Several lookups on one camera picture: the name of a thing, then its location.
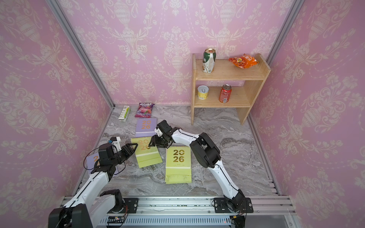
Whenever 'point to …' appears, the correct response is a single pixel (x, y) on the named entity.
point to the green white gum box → (124, 113)
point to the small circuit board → (115, 219)
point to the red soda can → (225, 93)
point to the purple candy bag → (144, 110)
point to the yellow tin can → (202, 92)
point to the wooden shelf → (242, 98)
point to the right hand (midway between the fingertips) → (151, 146)
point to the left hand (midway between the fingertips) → (137, 147)
